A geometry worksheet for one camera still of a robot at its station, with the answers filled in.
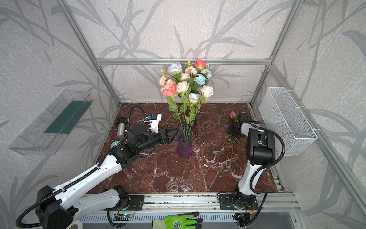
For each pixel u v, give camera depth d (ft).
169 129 2.04
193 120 2.44
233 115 3.53
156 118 2.08
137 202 2.42
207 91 2.27
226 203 2.40
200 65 2.83
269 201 2.46
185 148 3.05
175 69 2.40
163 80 2.68
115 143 3.17
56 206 1.24
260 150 1.70
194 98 2.33
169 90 2.14
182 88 2.28
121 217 2.37
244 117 2.73
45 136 2.10
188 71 2.70
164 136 2.03
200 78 2.71
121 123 3.43
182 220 2.23
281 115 2.18
